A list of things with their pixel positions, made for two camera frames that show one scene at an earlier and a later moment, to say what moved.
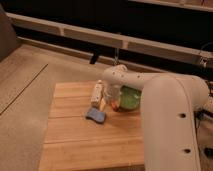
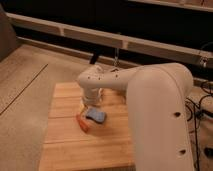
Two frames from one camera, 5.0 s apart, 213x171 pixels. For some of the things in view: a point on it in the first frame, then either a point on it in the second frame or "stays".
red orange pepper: x=115 y=105 to x=83 y=122
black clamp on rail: x=94 y=58 stays
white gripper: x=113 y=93 to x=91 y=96
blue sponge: x=93 y=114 stays
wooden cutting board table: x=71 y=141 stays
